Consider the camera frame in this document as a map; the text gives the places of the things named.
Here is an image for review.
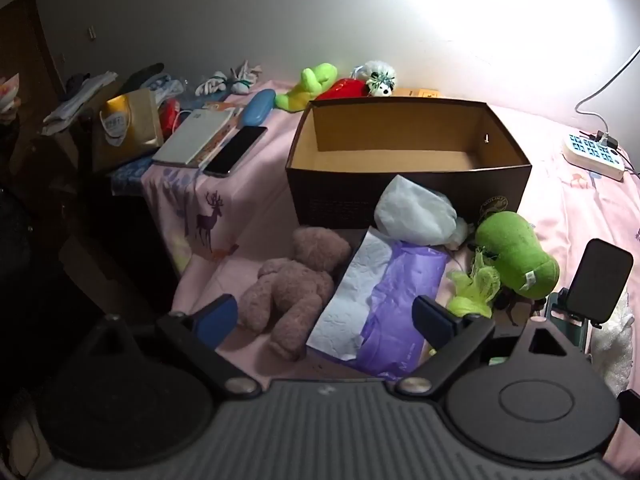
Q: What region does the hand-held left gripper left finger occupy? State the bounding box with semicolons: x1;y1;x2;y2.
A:
95;294;263;401

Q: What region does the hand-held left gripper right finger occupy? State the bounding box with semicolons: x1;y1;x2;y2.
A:
395;294;591;401

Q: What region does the lime green lace cloth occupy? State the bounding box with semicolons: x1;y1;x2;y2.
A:
446;250;502;318

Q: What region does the pink teddy bear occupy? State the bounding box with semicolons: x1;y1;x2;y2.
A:
237;226;353;361

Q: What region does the white nonwoven cloth bundle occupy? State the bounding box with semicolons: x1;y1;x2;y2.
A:
374;175;473;250

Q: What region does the brown cardboard box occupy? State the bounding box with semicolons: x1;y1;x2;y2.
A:
285;97;533;231

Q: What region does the white fluffy towel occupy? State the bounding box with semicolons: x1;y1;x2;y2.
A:
590;292;636;396

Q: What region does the purple tissue pack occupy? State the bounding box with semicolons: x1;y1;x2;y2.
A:
306;226;451;378

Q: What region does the pink printed bedsheet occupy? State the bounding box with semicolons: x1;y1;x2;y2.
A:
142;77;640;461

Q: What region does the black smartphone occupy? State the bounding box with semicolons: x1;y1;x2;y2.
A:
202;126;268;178

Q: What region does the blue patterned cloth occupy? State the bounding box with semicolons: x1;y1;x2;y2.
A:
110;155;156;196

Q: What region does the dark green phone stand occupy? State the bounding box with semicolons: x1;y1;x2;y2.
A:
544;238;635;356

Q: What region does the white notebook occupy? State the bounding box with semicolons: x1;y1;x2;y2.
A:
151;108;236;167

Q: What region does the gold gift bag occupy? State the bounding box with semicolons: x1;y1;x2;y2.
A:
91;88;165;173

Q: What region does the red plastic bag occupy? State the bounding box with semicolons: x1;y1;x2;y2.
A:
160;99;182;133

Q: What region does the blue glasses case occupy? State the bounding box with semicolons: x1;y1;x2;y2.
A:
240;88;277;126

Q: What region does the yellow cardboard packet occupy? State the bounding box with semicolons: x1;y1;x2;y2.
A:
392;87;441;100

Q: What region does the white power strip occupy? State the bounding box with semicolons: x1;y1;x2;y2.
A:
562;132;627;182

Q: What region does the red plush toy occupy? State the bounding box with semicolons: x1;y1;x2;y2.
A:
315;77;368;102

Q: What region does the blue white patterned packet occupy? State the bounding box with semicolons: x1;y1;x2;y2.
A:
145;72;186;98

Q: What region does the white panda plush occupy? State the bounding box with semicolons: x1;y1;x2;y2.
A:
355;60;398;97

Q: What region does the lime green plush toy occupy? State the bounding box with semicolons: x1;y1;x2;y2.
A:
275;62;338;112

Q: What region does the black charger plug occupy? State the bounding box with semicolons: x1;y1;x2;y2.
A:
590;131;621;151

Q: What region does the dark shoe insole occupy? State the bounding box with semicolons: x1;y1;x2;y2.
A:
122;62;166;90

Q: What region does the white cloth pile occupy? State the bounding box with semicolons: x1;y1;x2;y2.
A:
42;71;121;136

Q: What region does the wooden door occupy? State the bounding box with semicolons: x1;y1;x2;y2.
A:
0;0;66;111

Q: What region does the white cable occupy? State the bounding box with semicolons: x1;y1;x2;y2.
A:
574;45;640;136

